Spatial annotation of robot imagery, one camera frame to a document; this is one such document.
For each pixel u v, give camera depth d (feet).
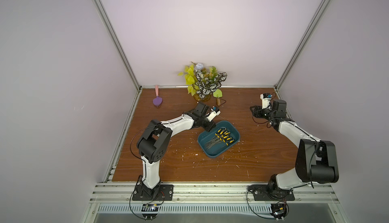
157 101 3.71
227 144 2.89
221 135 2.96
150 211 2.34
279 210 2.28
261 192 2.38
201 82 2.88
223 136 2.96
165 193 2.40
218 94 3.75
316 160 1.44
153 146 1.63
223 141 2.95
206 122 2.67
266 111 2.60
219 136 2.95
